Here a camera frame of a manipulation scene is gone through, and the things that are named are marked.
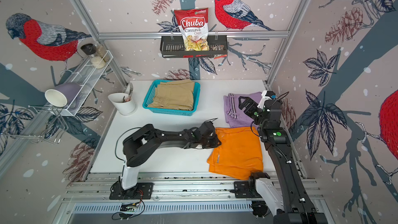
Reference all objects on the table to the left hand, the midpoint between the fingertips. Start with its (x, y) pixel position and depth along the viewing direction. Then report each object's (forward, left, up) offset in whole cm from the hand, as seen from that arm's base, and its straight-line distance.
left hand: (224, 142), depth 86 cm
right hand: (+12, -8, +24) cm, 28 cm away
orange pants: (-6, -8, -1) cm, 10 cm away
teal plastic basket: (+33, +49, +5) cm, 59 cm away
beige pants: (+32, +31, +4) cm, 45 cm away
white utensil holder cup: (+22, +63, +2) cm, 66 cm away
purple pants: (+18, -8, 0) cm, 20 cm away
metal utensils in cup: (+28, +62, +5) cm, 69 cm away
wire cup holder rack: (-2, +80, +25) cm, 84 cm away
